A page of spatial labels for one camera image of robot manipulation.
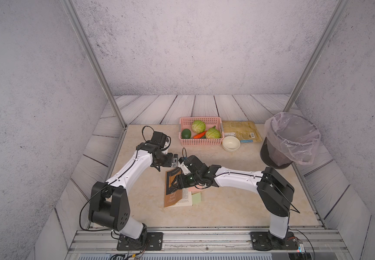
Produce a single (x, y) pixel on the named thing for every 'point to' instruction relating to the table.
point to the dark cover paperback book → (174, 196)
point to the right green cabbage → (212, 133)
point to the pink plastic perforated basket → (186, 122)
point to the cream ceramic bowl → (231, 143)
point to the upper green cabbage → (198, 126)
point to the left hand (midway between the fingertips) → (172, 162)
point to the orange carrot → (200, 135)
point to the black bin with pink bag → (290, 137)
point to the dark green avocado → (186, 134)
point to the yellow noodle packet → (246, 131)
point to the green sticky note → (196, 198)
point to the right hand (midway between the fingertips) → (174, 186)
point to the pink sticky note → (194, 190)
